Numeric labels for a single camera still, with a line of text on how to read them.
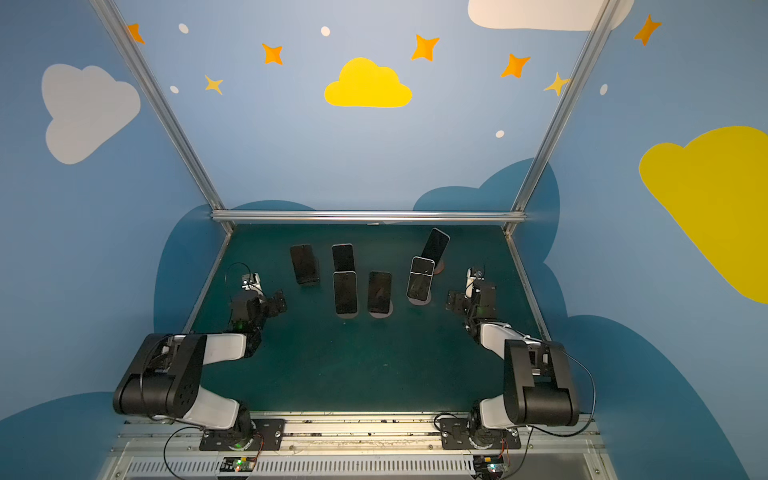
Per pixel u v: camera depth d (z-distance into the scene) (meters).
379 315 0.97
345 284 0.93
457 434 0.75
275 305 0.86
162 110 0.85
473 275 0.84
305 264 0.94
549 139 0.93
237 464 0.71
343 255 0.99
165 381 0.45
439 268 1.05
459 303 0.85
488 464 0.71
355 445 0.74
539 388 0.44
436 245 0.95
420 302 0.97
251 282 0.80
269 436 0.74
